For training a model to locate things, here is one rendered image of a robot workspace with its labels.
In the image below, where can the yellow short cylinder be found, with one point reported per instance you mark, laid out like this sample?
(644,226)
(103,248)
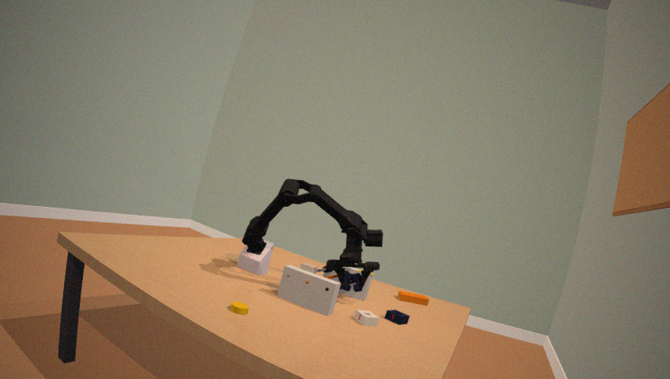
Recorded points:
(239,308)

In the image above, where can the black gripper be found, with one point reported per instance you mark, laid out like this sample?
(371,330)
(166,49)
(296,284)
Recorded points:
(368,267)

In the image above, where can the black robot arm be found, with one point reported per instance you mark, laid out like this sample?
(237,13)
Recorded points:
(350,222)

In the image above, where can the orange rectangular block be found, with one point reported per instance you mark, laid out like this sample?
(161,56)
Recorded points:
(412,298)

